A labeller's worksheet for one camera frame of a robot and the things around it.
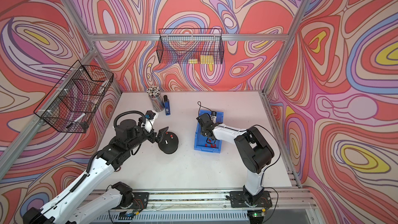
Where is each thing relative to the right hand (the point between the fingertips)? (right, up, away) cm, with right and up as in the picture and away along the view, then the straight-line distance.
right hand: (209, 132), depth 96 cm
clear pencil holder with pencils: (-35, +25, -1) cm, 43 cm away
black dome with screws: (-22, -3, -14) cm, 26 cm away
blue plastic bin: (-4, -6, -2) cm, 7 cm away
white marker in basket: (-64, +11, -23) cm, 69 cm away
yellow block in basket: (-1, +45, -5) cm, 45 cm away
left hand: (-24, +9, -22) cm, 34 cm away
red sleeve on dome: (-21, 0, -14) cm, 25 cm away
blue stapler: (-29, +17, +13) cm, 37 cm away
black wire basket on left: (-72, +18, -18) cm, 76 cm away
